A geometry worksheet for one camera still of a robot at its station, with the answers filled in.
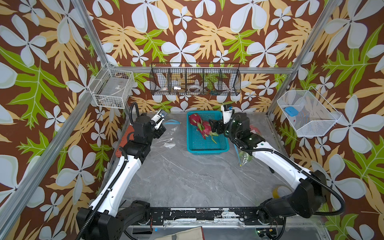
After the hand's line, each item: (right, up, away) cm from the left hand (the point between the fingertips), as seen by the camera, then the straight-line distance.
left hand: (150, 116), depth 74 cm
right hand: (+33, 0, +5) cm, 34 cm away
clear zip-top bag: (+7, -13, +14) cm, 20 cm away
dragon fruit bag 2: (+23, 0, +26) cm, 35 cm away
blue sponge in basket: (+80, +4, +12) cm, 81 cm away
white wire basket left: (-26, +18, +12) cm, 34 cm away
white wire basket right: (+86, +2, +8) cm, 87 cm away
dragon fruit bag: (+30, -7, +23) cm, 38 cm away
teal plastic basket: (+24, -16, +30) cm, 41 cm away
